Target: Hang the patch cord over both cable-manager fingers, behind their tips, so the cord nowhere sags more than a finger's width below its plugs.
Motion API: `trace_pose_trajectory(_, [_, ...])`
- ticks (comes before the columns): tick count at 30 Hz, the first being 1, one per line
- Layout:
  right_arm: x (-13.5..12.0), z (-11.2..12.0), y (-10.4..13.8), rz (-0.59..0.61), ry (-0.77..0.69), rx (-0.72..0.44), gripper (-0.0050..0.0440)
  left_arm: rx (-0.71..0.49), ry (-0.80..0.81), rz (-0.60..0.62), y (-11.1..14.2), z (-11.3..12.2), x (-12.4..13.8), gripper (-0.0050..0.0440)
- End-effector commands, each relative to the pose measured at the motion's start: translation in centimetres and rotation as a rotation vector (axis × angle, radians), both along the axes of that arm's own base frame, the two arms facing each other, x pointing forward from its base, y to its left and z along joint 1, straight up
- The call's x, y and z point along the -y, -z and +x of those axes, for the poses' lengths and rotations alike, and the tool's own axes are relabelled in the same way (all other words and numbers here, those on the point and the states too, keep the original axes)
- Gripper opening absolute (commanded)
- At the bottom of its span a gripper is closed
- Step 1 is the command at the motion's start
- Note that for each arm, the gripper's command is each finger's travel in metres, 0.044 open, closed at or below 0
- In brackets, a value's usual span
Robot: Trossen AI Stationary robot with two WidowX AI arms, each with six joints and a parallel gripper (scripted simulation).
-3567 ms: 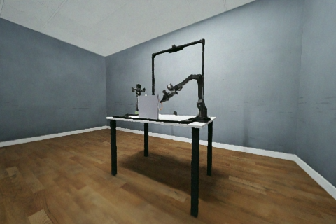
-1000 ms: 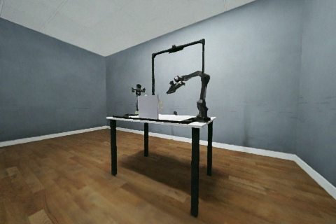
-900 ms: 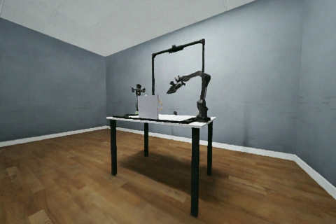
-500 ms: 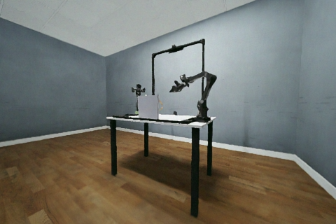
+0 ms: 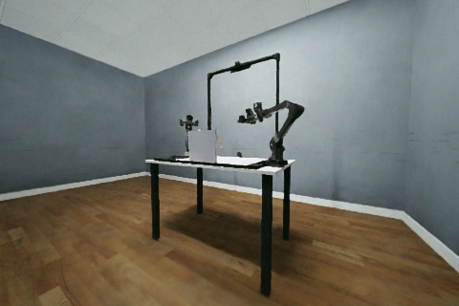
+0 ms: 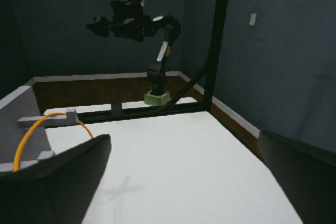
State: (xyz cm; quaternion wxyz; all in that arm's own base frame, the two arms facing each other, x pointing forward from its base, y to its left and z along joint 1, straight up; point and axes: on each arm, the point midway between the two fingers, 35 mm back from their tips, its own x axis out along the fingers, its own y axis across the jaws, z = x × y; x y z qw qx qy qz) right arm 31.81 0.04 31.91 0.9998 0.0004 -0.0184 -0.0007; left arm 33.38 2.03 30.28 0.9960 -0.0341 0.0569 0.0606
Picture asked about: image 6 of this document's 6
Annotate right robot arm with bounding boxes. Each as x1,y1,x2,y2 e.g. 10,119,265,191
111,0,181,96

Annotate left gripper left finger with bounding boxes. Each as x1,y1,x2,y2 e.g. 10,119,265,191
0,134,112,224

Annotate orange cable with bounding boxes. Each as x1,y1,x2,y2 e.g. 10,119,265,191
13,112,94,172

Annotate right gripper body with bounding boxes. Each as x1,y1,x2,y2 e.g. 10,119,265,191
102,17,143,40

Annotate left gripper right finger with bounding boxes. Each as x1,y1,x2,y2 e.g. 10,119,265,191
258,131,336,224

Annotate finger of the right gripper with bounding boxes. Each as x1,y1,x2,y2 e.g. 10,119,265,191
86,17,103,37
109,18,135,40

